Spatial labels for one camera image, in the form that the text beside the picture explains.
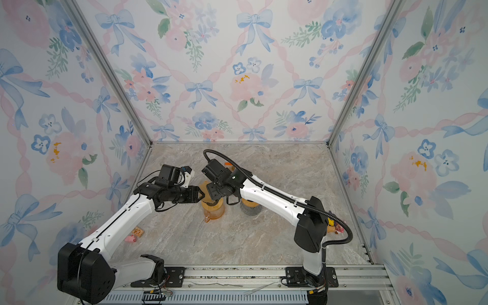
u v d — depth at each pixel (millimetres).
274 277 757
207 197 715
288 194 489
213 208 827
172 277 736
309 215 484
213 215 924
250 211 879
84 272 386
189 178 760
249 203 831
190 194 717
